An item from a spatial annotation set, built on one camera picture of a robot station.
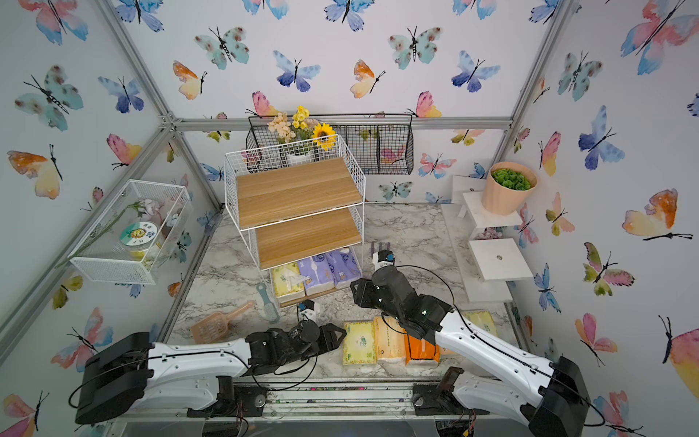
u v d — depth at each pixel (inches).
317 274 35.9
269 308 35.6
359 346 31.1
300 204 25.6
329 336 27.8
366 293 25.4
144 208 29.7
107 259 24.1
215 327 34.7
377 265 26.8
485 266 32.6
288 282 35.5
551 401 15.0
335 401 29.7
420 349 30.3
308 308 29.1
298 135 33.6
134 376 16.3
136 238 25.4
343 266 37.7
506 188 30.6
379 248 42.3
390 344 31.6
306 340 23.3
